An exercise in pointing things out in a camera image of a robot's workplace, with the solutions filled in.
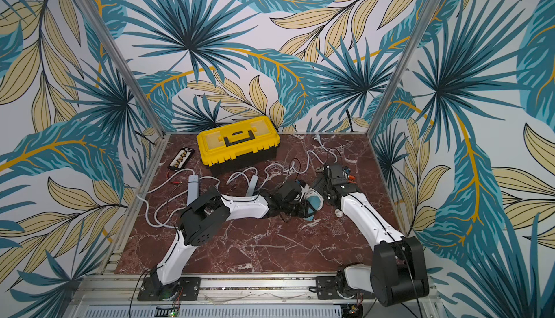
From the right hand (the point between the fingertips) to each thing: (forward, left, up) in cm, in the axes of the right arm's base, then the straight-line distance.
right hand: (322, 187), depth 88 cm
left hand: (-9, +3, -7) cm, 12 cm away
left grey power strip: (+4, +55, -6) cm, 56 cm away
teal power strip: (-5, +3, -4) cm, 7 cm away
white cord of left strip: (+3, +62, -8) cm, 63 cm away
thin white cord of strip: (+19, -11, -7) cm, 23 cm away
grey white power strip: (+5, +29, -5) cm, 30 cm away
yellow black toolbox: (+17, +34, +8) cm, 39 cm away
